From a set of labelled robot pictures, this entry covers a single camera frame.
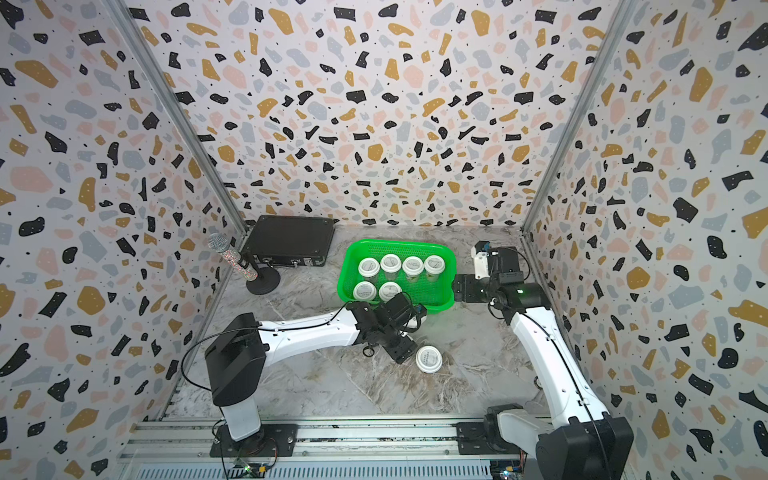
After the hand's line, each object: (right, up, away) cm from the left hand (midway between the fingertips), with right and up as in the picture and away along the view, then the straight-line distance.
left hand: (410, 343), depth 83 cm
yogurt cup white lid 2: (-7, +13, +12) cm, 19 cm away
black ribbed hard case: (-46, +30, +33) cm, 64 cm away
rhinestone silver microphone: (-51, +28, -3) cm, 58 cm away
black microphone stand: (-49, +15, +20) cm, 55 cm away
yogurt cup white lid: (-14, +13, +12) cm, 23 cm away
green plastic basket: (+8, +12, +21) cm, 25 cm away
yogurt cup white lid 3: (+5, -4, -1) cm, 6 cm away
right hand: (+15, +17, -4) cm, 23 cm away
